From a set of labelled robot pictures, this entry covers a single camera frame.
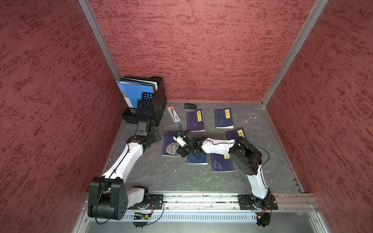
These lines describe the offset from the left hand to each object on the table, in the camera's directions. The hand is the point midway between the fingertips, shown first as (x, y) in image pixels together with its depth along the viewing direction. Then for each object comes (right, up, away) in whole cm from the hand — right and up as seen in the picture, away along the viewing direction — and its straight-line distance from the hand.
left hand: (156, 138), depth 87 cm
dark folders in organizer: (-8, +36, +3) cm, 37 cm away
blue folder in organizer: (-16, +29, +4) cm, 33 cm away
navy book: (+6, -3, +11) cm, 13 cm away
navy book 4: (+55, 0, +13) cm, 56 cm away
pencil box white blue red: (+8, +15, +26) cm, 31 cm away
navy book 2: (+25, +9, +20) cm, 33 cm away
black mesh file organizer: (-3, +20, +1) cm, 20 cm away
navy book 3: (+47, +12, +24) cm, 54 cm away
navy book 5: (+26, -13, +1) cm, 29 cm away
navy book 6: (+40, -16, 0) cm, 43 cm away
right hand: (+14, -11, +5) cm, 19 cm away
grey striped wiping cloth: (+10, -6, +1) cm, 12 cm away
